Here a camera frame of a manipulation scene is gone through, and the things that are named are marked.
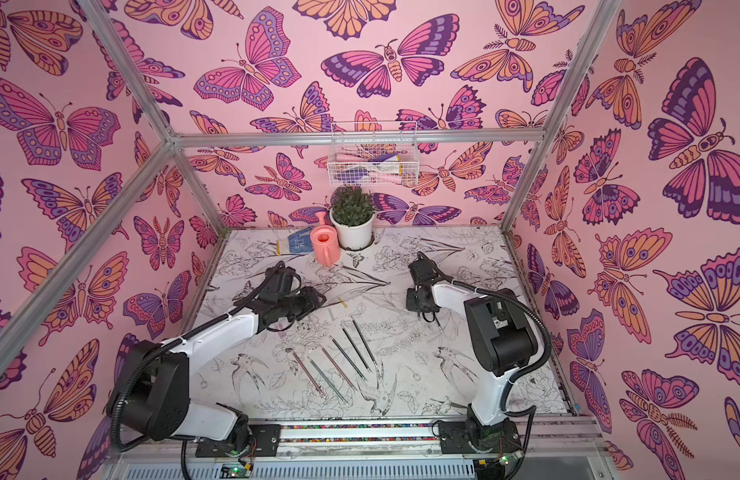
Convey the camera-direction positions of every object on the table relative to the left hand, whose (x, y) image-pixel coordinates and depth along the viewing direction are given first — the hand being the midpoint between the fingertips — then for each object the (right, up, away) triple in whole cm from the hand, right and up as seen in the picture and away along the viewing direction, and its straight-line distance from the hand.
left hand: (326, 298), depth 89 cm
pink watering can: (-2, +17, +13) cm, 22 cm away
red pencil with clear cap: (+3, -19, -3) cm, 20 cm away
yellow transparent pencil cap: (+4, -3, +11) cm, 12 cm away
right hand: (+29, -2, +10) cm, 31 cm away
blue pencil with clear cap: (+8, -19, -3) cm, 21 cm away
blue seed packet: (-15, +18, +28) cm, 36 cm away
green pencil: (+1, -22, -5) cm, 23 cm away
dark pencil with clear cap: (+11, -13, +3) cm, 17 cm away
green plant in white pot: (+7, +28, +14) cm, 32 cm away
